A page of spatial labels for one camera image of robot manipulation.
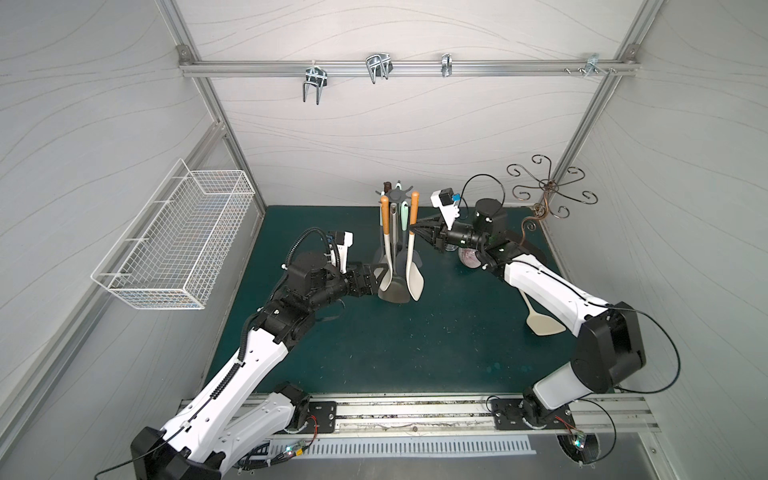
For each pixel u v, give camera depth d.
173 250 0.69
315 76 0.78
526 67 1.63
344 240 0.63
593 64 0.76
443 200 0.65
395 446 0.70
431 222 0.72
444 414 0.75
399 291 0.85
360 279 0.61
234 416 0.44
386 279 0.86
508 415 0.73
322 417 0.74
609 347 0.44
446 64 0.78
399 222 0.73
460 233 0.68
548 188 0.84
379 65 0.77
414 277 0.86
